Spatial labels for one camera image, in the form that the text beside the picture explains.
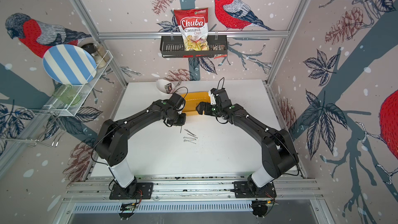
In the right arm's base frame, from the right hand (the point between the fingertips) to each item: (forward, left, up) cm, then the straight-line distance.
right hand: (202, 108), depth 86 cm
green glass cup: (-7, +62, +19) cm, 66 cm away
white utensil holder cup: (+21, +29, -3) cm, 36 cm away
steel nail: (-6, +14, -16) cm, 21 cm away
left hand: (-4, +9, -7) cm, 12 cm away
